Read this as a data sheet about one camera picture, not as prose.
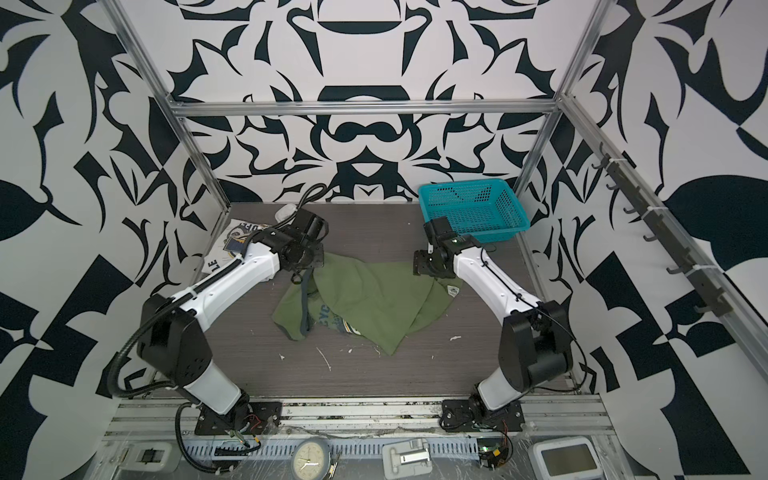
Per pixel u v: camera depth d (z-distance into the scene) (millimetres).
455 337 871
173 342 435
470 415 735
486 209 1190
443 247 624
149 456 658
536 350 439
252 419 728
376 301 908
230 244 1035
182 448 686
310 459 660
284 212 1120
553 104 917
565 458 892
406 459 673
